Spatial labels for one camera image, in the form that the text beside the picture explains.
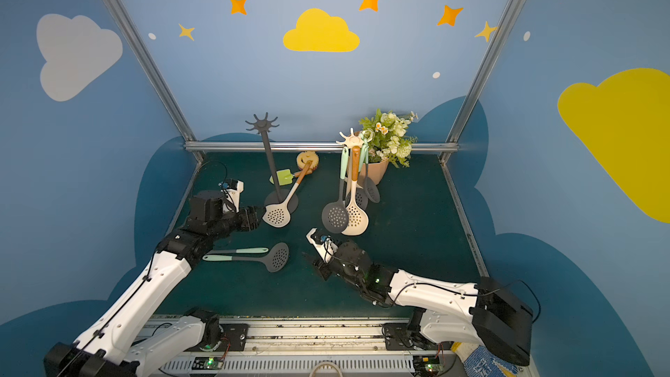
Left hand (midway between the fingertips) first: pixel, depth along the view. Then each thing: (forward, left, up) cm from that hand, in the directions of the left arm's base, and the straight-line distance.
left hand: (263, 207), depth 78 cm
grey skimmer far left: (-5, +9, -21) cm, 24 cm away
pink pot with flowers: (+25, -40, +6) cm, 48 cm away
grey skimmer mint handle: (+3, -22, -8) cm, 24 cm away
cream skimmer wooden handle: (+10, +1, -21) cm, 24 cm away
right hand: (-9, -16, -5) cm, 19 cm away
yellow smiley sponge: (+41, -6, -19) cm, 46 cm away
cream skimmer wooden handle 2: (+3, -30, -9) cm, 31 cm away
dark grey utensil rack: (+17, 0, -16) cm, 23 cm away
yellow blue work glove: (-36, -63, -19) cm, 75 cm away
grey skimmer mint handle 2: (-7, -2, -20) cm, 22 cm away
